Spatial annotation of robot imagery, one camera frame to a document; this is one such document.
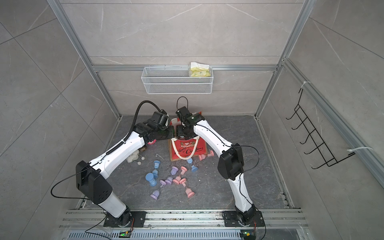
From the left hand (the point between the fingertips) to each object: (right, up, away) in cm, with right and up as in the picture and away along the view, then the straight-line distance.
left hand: (176, 130), depth 82 cm
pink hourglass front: (+8, -34, -3) cm, 35 cm away
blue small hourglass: (+10, -23, +6) cm, 26 cm away
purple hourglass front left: (-11, -35, -3) cm, 37 cm away
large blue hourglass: (-13, -25, -4) cm, 29 cm away
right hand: (+4, -2, +7) cm, 8 cm away
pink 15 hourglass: (+15, -17, +12) cm, 26 cm away
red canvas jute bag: (+5, -12, +12) cm, 17 cm away
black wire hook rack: (+66, -7, -18) cm, 69 cm away
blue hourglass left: (-13, -22, +8) cm, 27 cm away
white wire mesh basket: (-4, +34, +18) cm, 39 cm away
